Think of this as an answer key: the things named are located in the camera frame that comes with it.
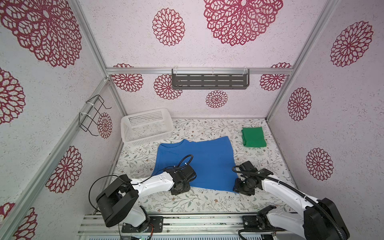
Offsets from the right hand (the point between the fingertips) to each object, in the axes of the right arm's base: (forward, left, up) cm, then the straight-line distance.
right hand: (235, 188), depth 84 cm
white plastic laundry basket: (+45, +62, +1) cm, 76 cm away
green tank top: (+38, -19, 0) cm, 42 cm away
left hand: (-2, +29, -1) cm, 29 cm away
